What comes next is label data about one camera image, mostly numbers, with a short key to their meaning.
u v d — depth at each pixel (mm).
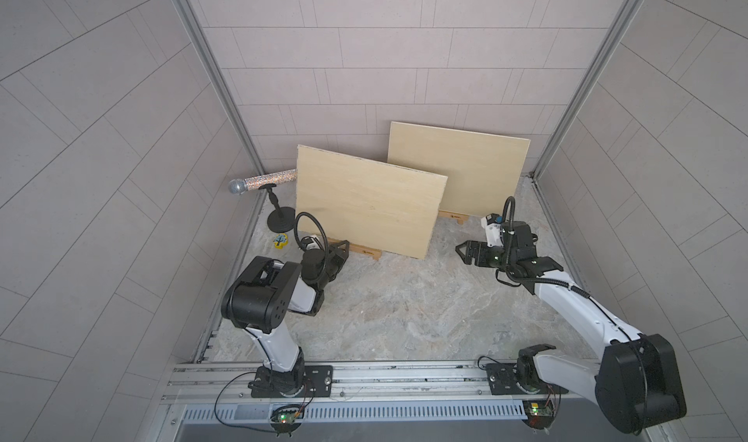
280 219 1020
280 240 962
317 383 711
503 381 709
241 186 820
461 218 991
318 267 719
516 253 632
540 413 681
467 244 746
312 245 826
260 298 464
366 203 838
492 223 753
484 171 899
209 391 716
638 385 383
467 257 754
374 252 891
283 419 642
